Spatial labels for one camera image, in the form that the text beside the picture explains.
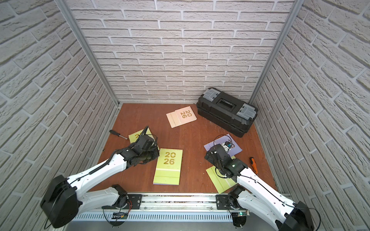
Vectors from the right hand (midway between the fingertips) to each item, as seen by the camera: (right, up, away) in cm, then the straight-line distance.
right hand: (211, 156), depth 81 cm
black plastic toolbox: (+16, +23, +10) cm, 30 cm away
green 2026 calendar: (-52, +9, +16) cm, 55 cm away
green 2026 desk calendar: (-25, -7, +2) cm, 26 cm away
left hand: (-29, +3, +2) cm, 29 cm away
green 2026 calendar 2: (+6, -16, 0) cm, 17 cm away
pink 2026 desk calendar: (-20, +23, +29) cm, 42 cm away
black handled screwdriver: (-65, +10, +19) cm, 68 cm away
